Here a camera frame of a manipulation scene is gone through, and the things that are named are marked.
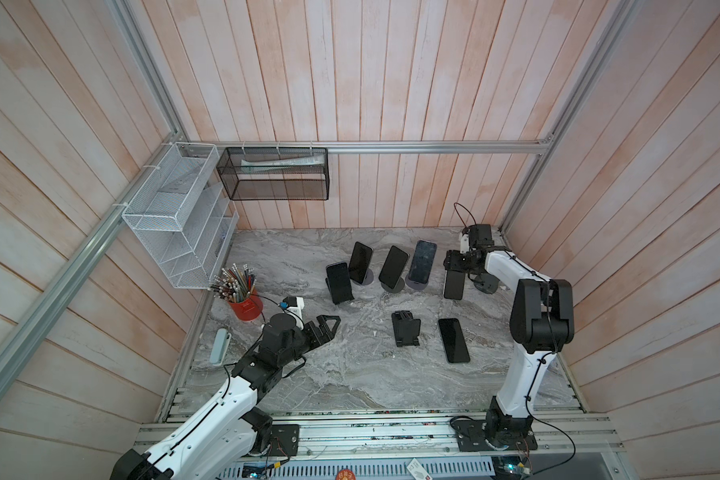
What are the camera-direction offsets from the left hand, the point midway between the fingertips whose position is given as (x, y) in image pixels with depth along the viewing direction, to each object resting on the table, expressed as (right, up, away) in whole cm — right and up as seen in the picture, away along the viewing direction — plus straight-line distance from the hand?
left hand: (332, 330), depth 79 cm
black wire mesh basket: (-22, +50, +26) cm, 61 cm away
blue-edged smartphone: (+1, +12, +18) cm, 21 cm away
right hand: (+41, +19, +23) cm, 51 cm away
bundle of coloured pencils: (-28, +12, +3) cm, 30 cm away
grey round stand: (+12, +13, +28) cm, 33 cm away
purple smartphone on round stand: (+29, +18, +19) cm, 39 cm away
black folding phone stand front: (+22, -1, +7) cm, 23 cm away
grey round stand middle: (+21, +9, +19) cm, 30 cm away
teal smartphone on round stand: (+19, +17, +17) cm, 31 cm away
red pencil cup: (-27, +4, +11) cm, 29 cm away
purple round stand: (+28, +10, +22) cm, 37 cm away
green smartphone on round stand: (+9, +19, +25) cm, 33 cm away
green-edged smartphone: (+38, -7, +14) cm, 41 cm away
